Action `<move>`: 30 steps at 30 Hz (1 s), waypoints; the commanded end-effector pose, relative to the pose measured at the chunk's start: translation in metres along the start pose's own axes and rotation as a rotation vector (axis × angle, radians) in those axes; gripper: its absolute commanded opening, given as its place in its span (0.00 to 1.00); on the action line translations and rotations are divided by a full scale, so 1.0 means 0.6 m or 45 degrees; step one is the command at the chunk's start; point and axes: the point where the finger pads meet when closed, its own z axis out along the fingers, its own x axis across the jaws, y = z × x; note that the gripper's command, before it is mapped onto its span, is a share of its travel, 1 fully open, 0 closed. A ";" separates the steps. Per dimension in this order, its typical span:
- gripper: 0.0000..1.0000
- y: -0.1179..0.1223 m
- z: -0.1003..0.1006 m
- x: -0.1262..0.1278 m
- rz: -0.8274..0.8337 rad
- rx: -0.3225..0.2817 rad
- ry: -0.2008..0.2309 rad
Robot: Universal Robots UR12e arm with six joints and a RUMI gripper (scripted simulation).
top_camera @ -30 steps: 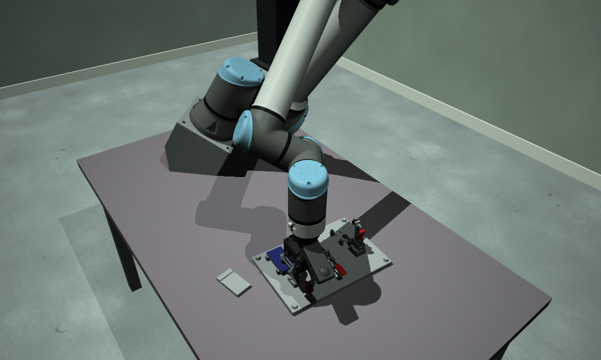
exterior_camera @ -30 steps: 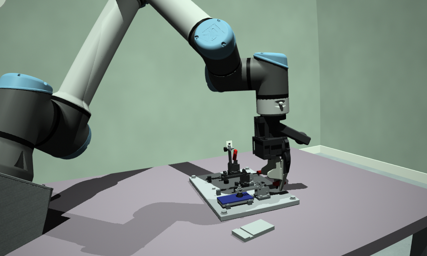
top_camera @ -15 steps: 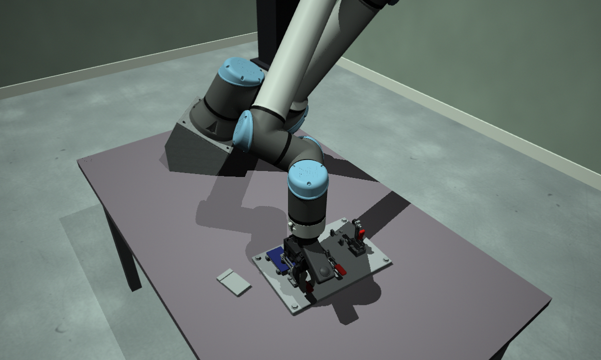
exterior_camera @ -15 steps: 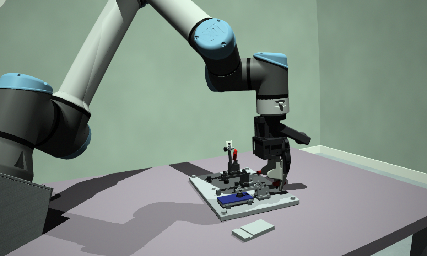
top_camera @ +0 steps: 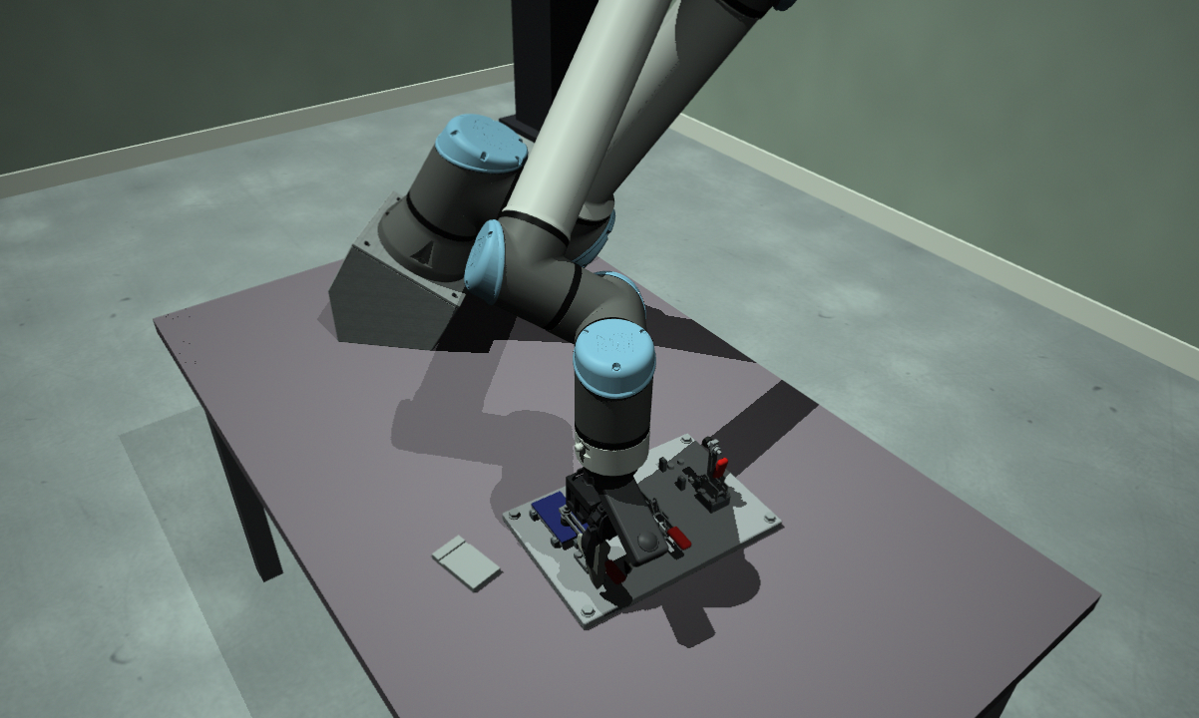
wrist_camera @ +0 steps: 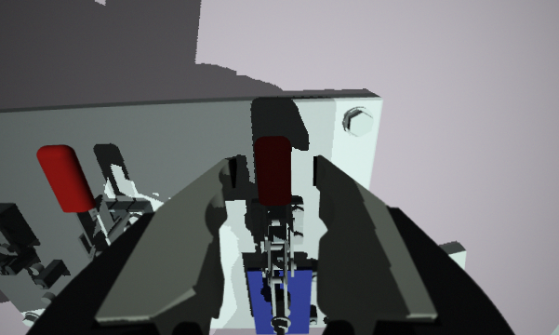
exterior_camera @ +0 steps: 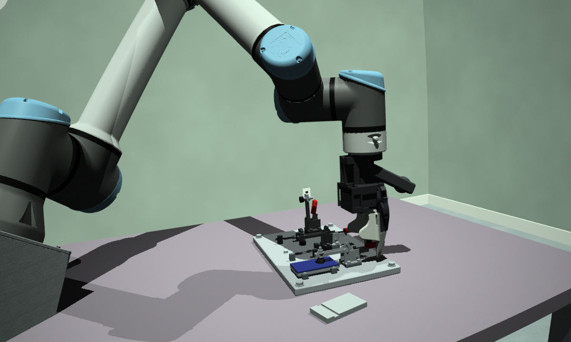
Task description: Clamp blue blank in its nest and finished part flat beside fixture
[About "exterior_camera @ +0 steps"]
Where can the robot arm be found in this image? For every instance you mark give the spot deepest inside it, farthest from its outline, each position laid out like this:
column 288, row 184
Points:
column 43, row 156

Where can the toggle clamp with red handle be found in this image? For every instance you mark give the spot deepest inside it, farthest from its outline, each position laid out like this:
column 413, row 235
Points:
column 329, row 239

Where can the blue flat blank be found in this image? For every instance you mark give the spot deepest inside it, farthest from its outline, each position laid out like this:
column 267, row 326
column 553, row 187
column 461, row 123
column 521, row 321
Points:
column 312, row 267

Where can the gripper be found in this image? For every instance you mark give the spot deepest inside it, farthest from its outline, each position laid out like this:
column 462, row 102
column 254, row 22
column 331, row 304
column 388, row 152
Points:
column 361, row 193

